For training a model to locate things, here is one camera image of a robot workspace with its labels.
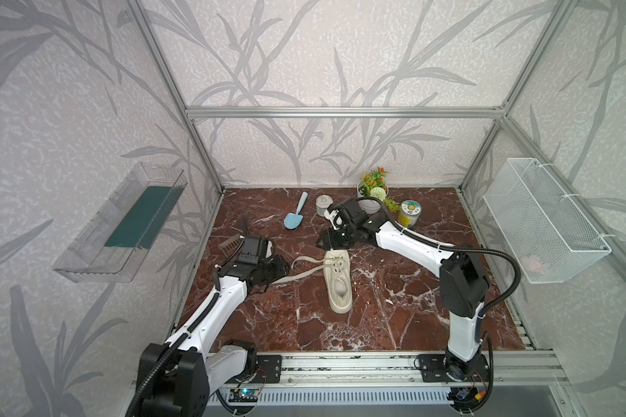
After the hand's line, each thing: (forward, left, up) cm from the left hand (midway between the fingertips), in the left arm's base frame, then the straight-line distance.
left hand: (292, 259), depth 84 cm
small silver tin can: (+30, -9, -7) cm, 32 cm away
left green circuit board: (-36, +11, -13) cm, 40 cm away
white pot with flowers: (+32, -29, +3) cm, 43 cm away
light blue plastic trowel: (+24, +4, -12) cm, 27 cm away
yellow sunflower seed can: (+23, -44, -4) cm, 49 cm away
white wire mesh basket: (-6, -65, +25) cm, 70 cm away
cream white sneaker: (-5, -15, -4) cm, 17 cm away
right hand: (+8, -10, +3) cm, 13 cm away
